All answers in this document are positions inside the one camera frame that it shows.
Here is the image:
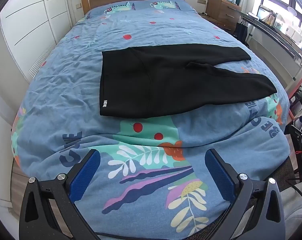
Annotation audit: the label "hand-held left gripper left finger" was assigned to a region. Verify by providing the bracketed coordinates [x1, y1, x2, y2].
[19, 149, 101, 240]

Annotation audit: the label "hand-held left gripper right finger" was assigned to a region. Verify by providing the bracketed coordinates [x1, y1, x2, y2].
[204, 149, 286, 240]

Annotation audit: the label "black pants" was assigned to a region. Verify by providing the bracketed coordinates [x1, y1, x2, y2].
[100, 44, 278, 118]

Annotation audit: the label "red pole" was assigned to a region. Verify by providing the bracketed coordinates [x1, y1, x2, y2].
[287, 64, 302, 118]

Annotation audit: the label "blue printed blanket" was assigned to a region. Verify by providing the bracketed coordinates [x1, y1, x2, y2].
[11, 0, 292, 240]

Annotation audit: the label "long desk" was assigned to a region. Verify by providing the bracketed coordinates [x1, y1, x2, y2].
[241, 11, 302, 67]

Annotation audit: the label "black bag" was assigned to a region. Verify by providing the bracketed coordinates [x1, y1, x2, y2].
[232, 21, 249, 47]

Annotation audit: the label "wooden dresser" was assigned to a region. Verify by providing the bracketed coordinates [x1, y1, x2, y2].
[206, 0, 242, 34]

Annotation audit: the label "white wardrobe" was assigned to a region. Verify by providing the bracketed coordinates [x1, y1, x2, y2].
[0, 0, 74, 83]

